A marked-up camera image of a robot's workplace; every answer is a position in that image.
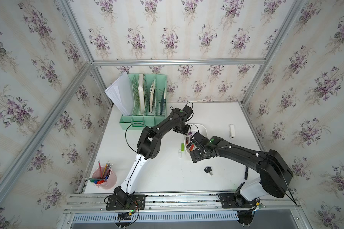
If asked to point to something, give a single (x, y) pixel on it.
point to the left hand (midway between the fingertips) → (184, 133)
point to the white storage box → (201, 130)
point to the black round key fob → (208, 170)
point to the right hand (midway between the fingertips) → (200, 155)
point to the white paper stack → (121, 93)
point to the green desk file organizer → (149, 97)
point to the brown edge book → (151, 93)
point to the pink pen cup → (104, 177)
